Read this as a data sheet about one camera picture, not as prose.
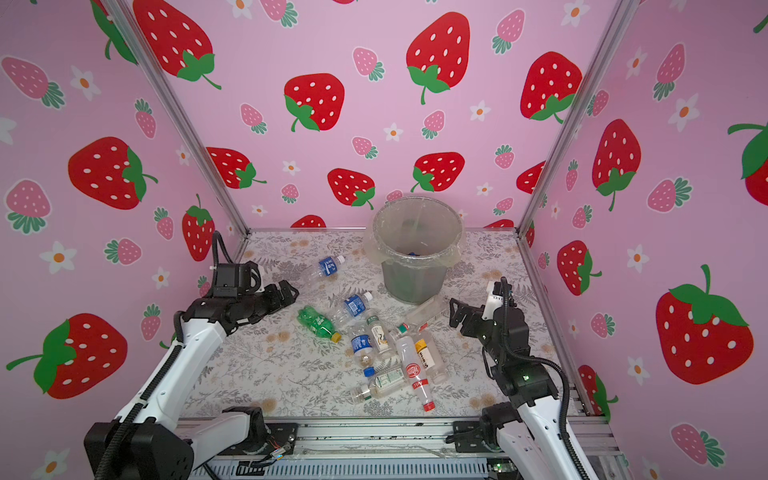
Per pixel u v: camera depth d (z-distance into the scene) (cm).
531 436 60
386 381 78
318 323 89
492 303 65
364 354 88
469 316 66
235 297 60
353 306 93
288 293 75
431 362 82
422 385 79
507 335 52
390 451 73
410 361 83
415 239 104
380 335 86
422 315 97
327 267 104
